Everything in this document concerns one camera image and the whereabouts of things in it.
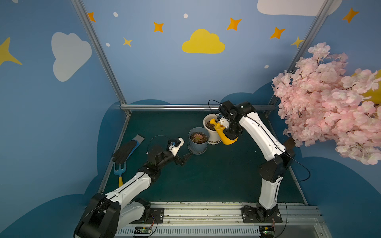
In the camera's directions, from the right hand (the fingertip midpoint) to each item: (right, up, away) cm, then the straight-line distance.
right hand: (234, 134), depth 80 cm
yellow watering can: (-8, +3, -1) cm, 9 cm away
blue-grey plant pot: (-20, -10, +13) cm, 25 cm away
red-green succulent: (-20, -3, +15) cm, 25 cm away
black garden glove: (-70, -15, +13) cm, 72 cm away
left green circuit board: (-48, -47, -9) cm, 68 cm away
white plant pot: (-9, -2, +15) cm, 18 cm away
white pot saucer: (-8, -8, +23) cm, 25 cm away
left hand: (-27, -5, -1) cm, 28 cm away
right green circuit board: (+13, -48, -9) cm, 51 cm away
